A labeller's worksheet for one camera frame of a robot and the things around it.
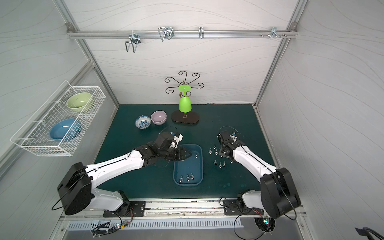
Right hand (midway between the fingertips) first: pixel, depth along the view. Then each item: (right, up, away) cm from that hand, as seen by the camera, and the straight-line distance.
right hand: (228, 150), depth 88 cm
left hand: (-23, 0, -11) cm, 25 cm away
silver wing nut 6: (+2, -7, +2) cm, 8 cm away
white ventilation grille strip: (-53, -30, -20) cm, 64 cm away
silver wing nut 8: (-24, -14, -5) cm, 28 cm away
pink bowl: (-47, +20, +21) cm, 55 cm away
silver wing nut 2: (-10, -2, +5) cm, 12 cm away
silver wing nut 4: (-8, -8, +1) cm, 11 cm away
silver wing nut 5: (-5, -9, 0) cm, 10 cm away
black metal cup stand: (-33, +20, +23) cm, 45 cm away
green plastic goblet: (-26, +28, +4) cm, 39 cm away
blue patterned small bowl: (-59, +16, +20) cm, 64 cm away
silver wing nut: (-7, 0, +8) cm, 11 cm away
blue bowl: (-78, +14, -22) cm, 82 cm away
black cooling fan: (+15, -33, -16) cm, 39 cm away
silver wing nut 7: (-19, -5, +3) cm, 20 cm away
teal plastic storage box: (-23, -12, -4) cm, 26 cm away
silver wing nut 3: (-7, -3, +5) cm, 9 cm away
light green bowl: (-80, +28, -13) cm, 86 cm away
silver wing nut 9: (-22, -14, -6) cm, 26 cm away
